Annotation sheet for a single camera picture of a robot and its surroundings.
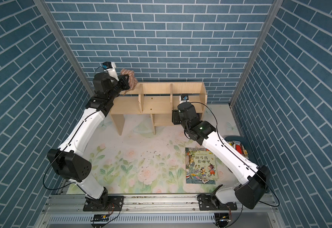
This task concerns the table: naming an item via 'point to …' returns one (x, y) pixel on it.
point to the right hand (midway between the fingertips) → (179, 110)
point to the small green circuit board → (100, 217)
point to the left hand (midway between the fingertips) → (132, 74)
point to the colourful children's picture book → (201, 166)
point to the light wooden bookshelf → (158, 99)
